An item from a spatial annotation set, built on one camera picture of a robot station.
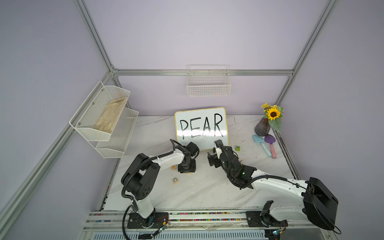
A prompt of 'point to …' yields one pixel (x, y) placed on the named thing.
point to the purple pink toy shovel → (270, 139)
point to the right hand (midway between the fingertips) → (213, 151)
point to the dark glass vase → (262, 128)
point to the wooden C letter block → (175, 180)
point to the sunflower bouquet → (273, 114)
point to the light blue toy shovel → (259, 139)
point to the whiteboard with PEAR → (202, 127)
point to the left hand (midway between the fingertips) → (190, 172)
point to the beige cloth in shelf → (107, 120)
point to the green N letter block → (238, 147)
